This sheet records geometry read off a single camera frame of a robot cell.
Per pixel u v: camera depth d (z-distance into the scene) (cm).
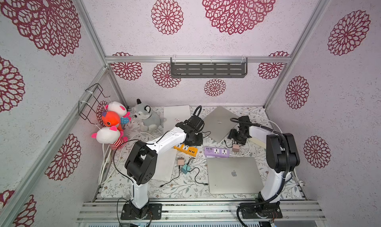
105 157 102
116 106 94
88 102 75
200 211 75
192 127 70
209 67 95
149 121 100
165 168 87
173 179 85
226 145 100
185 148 95
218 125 111
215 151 92
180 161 90
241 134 85
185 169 85
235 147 96
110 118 88
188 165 89
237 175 85
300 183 85
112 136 80
